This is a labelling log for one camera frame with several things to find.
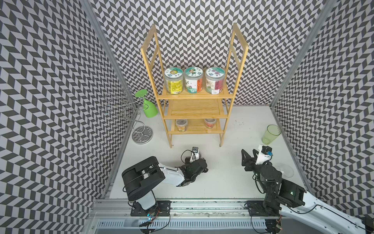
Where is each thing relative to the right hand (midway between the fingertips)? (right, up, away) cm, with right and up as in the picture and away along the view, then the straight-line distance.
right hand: (247, 153), depth 73 cm
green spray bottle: (-54, +23, +18) cm, 62 cm away
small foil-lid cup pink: (-18, +15, +8) cm, 25 cm away
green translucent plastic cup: (+22, +9, +17) cm, 29 cm away
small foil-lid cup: (-34, +14, +6) cm, 37 cm away
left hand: (-24, -8, +17) cm, 31 cm away
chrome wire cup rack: (-81, +27, +47) cm, 97 cm away
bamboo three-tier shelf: (-26, +20, +2) cm, 33 cm away
